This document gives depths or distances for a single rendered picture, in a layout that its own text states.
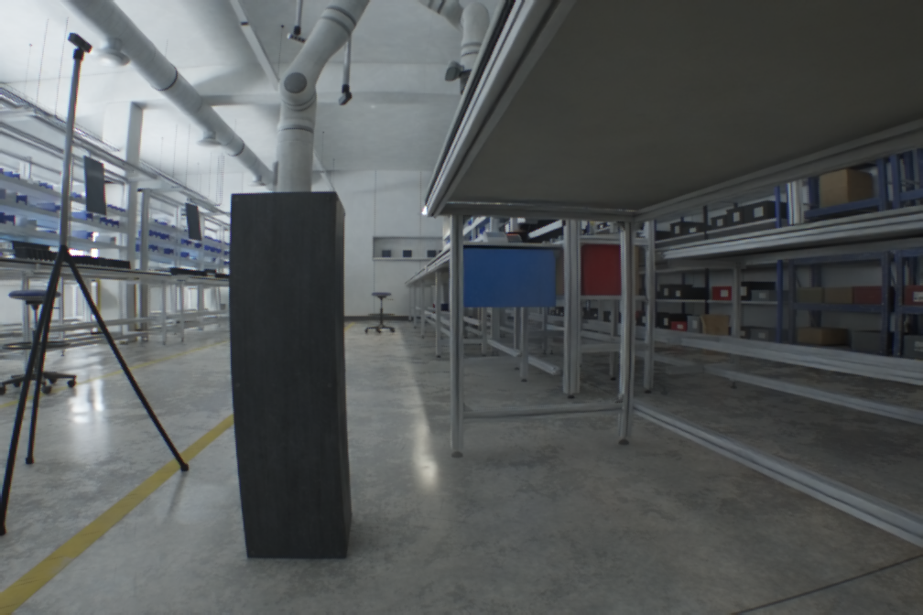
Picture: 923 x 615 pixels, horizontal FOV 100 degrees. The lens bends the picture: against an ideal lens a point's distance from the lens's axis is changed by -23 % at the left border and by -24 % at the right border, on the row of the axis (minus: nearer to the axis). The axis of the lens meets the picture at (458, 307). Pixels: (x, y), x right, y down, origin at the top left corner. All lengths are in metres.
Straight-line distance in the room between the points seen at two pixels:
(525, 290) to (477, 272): 0.30
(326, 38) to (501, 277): 1.98
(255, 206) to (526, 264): 2.10
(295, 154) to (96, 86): 7.12
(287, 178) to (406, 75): 5.91
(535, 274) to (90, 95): 6.85
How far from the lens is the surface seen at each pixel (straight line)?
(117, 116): 7.88
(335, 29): 1.35
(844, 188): 5.19
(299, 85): 1.28
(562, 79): 0.87
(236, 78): 7.37
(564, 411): 2.02
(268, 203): 1.14
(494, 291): 2.94
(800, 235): 2.32
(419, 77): 7.06
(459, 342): 1.85
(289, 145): 1.24
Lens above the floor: 0.62
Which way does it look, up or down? 1 degrees down
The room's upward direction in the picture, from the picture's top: straight up
